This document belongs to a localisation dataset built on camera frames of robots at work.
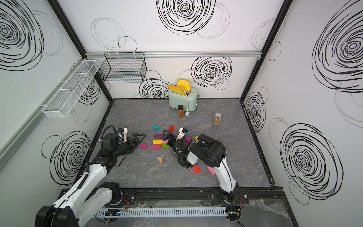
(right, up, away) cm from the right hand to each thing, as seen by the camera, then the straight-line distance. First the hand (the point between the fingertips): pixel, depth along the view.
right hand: (165, 134), depth 91 cm
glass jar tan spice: (+35, +9, +6) cm, 37 cm away
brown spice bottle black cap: (+10, +15, +12) cm, 22 cm away
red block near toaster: (+3, +2, +12) cm, 13 cm away
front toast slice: (+7, +31, +8) cm, 33 cm away
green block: (0, -6, -3) cm, 7 cm away
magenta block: (-6, -9, +3) cm, 11 cm away
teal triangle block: (-8, +3, +11) cm, 14 cm away
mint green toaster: (+5, +24, +15) cm, 29 cm away
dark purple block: (-7, -2, +7) cm, 10 cm away
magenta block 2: (+15, -3, 0) cm, 15 cm away
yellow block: (-6, -5, +3) cm, 9 cm away
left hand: (-12, -1, -10) cm, 16 cm away
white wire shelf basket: (-51, +20, -18) cm, 58 cm away
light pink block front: (+29, -20, -9) cm, 36 cm away
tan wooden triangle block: (-2, -14, -6) cm, 15 cm away
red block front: (+19, -19, -8) cm, 28 cm away
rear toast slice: (+13, +35, +12) cm, 39 cm away
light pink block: (+1, -3, -8) cm, 9 cm away
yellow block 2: (+21, -3, +6) cm, 22 cm away
